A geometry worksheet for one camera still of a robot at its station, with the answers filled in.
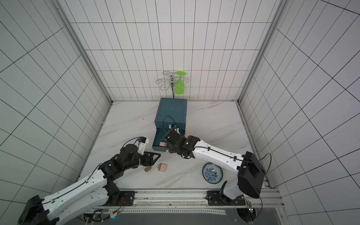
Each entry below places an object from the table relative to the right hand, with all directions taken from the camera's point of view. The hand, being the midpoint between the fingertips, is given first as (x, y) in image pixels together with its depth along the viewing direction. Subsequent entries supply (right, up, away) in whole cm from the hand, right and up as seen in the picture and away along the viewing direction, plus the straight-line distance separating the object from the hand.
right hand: (169, 145), depth 80 cm
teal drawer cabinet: (+1, +20, +5) cm, 21 cm away
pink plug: (-4, 0, +2) cm, 4 cm away
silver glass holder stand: (-3, +41, +14) cm, 43 cm away
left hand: (-8, -6, -2) cm, 11 cm away
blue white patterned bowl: (+25, -17, +1) cm, 31 cm away
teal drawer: (-6, +7, +5) cm, 10 cm away
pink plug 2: (-4, -14, +2) cm, 15 cm away
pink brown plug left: (-13, -15, +2) cm, 20 cm away
